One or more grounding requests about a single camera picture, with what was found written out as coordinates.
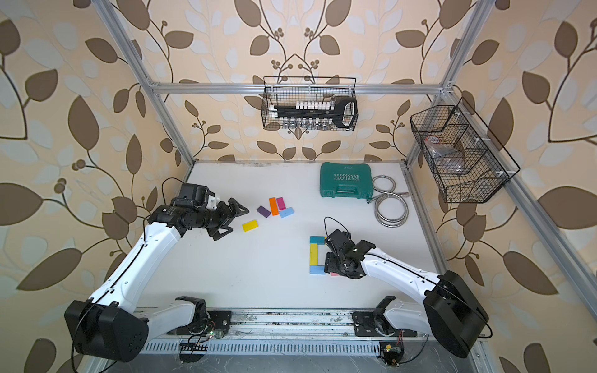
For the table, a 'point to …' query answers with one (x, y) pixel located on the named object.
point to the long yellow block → (314, 254)
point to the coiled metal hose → (389, 194)
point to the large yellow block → (249, 226)
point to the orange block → (274, 207)
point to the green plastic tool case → (346, 180)
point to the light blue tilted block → (287, 212)
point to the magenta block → (282, 206)
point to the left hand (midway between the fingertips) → (238, 215)
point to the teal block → (319, 240)
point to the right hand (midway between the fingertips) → (335, 268)
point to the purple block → (263, 211)
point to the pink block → (334, 274)
